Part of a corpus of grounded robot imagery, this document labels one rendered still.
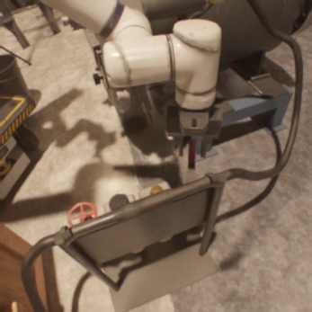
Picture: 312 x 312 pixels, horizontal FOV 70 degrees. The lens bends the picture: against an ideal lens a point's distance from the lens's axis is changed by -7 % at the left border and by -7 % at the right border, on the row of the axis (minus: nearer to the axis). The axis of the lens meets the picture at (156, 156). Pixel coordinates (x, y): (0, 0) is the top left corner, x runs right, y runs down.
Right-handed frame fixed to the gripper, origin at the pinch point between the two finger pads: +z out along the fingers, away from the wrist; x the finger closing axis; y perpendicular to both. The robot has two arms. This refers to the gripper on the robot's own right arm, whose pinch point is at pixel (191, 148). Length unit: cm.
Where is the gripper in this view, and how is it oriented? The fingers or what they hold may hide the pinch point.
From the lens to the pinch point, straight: 66.8
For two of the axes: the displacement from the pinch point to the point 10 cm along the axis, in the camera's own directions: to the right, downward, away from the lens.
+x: -9.9, -0.5, 1.4
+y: 1.3, -7.7, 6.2
